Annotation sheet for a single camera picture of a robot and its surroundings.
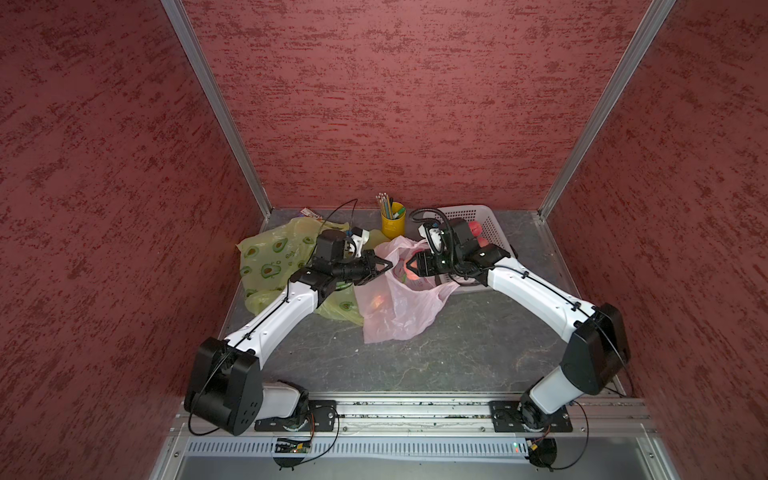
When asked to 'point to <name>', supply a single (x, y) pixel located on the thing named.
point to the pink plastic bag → (396, 304)
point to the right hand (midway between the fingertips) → (414, 270)
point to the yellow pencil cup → (393, 228)
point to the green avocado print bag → (269, 256)
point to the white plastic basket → (492, 235)
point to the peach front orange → (376, 302)
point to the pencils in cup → (387, 208)
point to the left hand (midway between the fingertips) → (391, 270)
